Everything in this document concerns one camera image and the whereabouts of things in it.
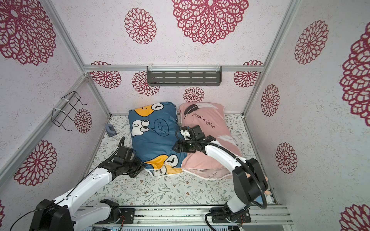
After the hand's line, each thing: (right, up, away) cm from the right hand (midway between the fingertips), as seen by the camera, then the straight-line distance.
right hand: (177, 147), depth 84 cm
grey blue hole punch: (-50, +10, +22) cm, 56 cm away
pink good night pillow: (+23, +18, +16) cm, 33 cm away
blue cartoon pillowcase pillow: (-18, +11, +19) cm, 28 cm away
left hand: (-17, -11, 0) cm, 20 cm away
